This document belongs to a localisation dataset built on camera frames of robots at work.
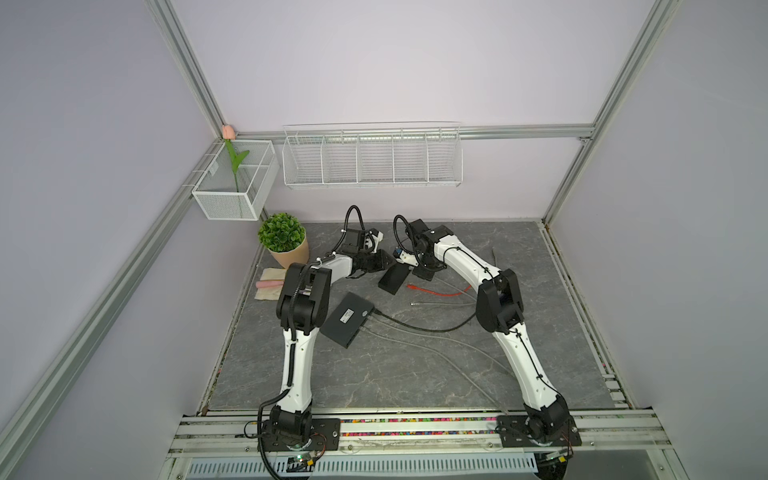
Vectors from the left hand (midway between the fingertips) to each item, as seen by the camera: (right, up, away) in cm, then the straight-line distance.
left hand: (398, 262), depth 103 cm
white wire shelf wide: (-8, +36, -6) cm, 37 cm away
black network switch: (-16, -17, -11) cm, 26 cm away
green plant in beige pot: (-37, +8, -7) cm, 38 cm away
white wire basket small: (-47, +19, -24) cm, 56 cm away
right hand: (+10, -2, 0) cm, 11 cm away
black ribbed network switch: (-1, -6, +2) cm, 6 cm away
